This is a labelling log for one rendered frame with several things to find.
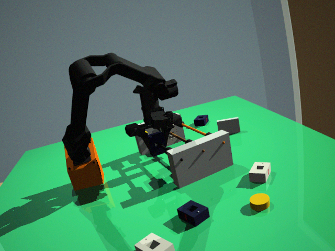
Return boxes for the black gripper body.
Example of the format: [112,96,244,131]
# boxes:
[125,103,183,137]

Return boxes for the yellow round disc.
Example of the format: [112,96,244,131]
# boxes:
[250,193,270,211]

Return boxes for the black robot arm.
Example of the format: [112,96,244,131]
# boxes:
[62,53,178,166]

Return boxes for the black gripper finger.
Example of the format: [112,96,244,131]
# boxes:
[138,133,151,151]
[161,125,174,146]

